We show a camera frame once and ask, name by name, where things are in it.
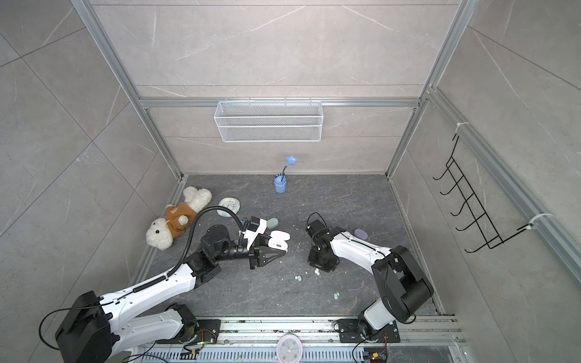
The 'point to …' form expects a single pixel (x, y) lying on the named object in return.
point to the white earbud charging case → (278, 240)
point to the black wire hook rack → (463, 188)
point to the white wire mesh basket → (268, 121)
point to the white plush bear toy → (163, 231)
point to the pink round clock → (289, 349)
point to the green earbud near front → (336, 296)
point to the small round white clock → (231, 203)
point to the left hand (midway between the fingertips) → (283, 245)
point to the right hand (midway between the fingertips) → (314, 263)
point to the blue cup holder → (280, 184)
